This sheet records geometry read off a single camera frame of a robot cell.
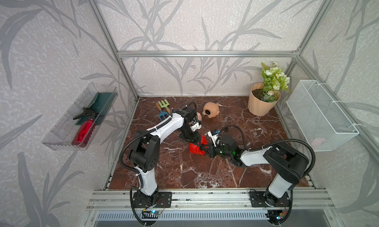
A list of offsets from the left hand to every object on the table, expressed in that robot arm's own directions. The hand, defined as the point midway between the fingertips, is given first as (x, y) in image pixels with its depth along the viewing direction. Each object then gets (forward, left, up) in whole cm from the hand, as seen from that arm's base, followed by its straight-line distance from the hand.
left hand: (195, 143), depth 85 cm
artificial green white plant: (+30, -48, +23) cm, 61 cm away
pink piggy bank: (+20, -2, +1) cm, 20 cm away
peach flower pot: (+26, -41, +4) cm, 49 cm away
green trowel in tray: (+5, +46, +25) cm, 53 cm away
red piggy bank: (-4, 0, +1) cm, 4 cm away
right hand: (-2, -3, -1) cm, 4 cm away
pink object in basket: (-6, -60, +14) cm, 62 cm away
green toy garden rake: (+37, +25, -9) cm, 46 cm away
